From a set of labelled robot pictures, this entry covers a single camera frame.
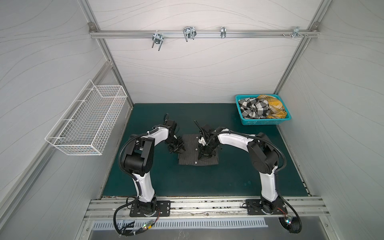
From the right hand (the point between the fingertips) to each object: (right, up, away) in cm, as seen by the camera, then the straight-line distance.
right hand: (201, 154), depth 90 cm
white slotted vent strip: (+6, -28, -20) cm, 35 cm away
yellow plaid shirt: (+54, +29, +14) cm, 63 cm away
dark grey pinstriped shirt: (-7, -1, -2) cm, 7 cm away
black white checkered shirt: (+39, +30, +18) cm, 52 cm away
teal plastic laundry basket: (+50, +20, +12) cm, 55 cm away
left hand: (-9, +4, +3) cm, 10 cm away
